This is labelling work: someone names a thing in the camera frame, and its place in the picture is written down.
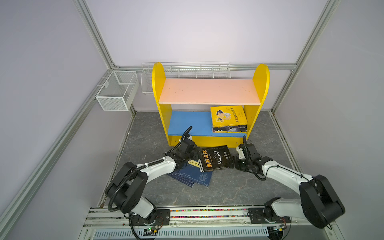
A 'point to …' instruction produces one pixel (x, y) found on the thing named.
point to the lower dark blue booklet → (182, 178)
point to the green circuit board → (150, 232)
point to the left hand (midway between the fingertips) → (197, 152)
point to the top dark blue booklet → (194, 173)
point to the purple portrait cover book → (230, 128)
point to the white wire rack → (198, 70)
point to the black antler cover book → (215, 158)
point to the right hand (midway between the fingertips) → (231, 164)
